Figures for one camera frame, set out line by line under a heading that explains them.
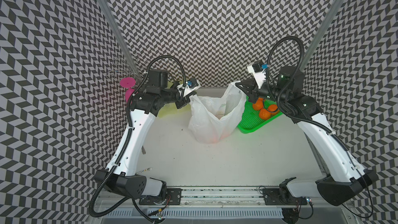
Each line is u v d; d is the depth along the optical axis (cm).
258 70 49
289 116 46
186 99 59
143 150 89
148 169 80
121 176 38
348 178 37
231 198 74
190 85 54
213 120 71
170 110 99
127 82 76
